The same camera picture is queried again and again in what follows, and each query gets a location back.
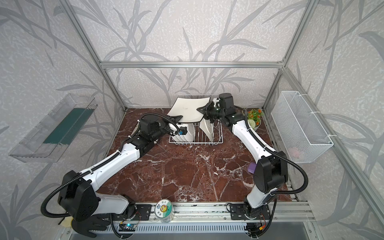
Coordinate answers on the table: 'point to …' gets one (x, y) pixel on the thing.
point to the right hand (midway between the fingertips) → (196, 104)
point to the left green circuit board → (127, 227)
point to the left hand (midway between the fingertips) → (181, 110)
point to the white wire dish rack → (199, 138)
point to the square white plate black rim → (186, 107)
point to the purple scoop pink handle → (251, 167)
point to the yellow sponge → (67, 222)
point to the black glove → (84, 226)
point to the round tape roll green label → (164, 210)
